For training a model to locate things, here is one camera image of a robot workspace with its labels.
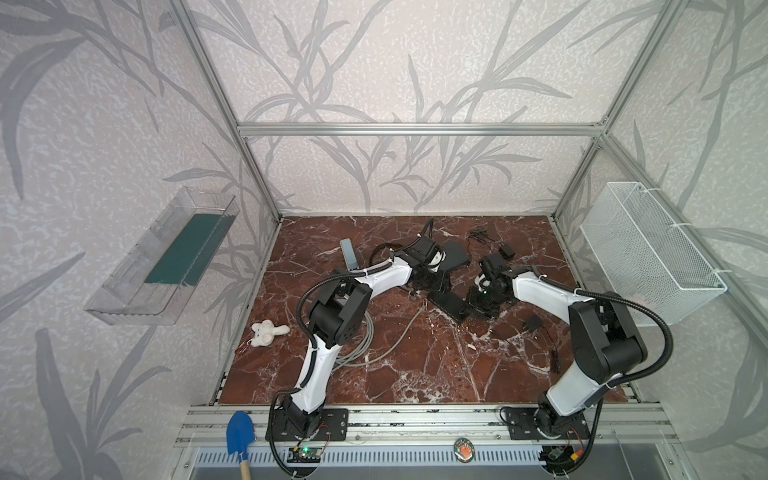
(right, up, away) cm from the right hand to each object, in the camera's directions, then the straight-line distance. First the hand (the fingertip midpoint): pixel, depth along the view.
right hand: (463, 302), depth 92 cm
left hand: (-4, +7, +3) cm, 9 cm away
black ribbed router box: (-2, -2, +2) cm, 3 cm away
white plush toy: (-59, -8, -6) cm, 60 cm away
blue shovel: (-59, -28, -19) cm, 68 cm away
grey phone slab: (-38, +14, +12) cm, 42 cm away
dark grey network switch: (+1, +15, +17) cm, 22 cm away
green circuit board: (-43, -33, -20) cm, 58 cm away
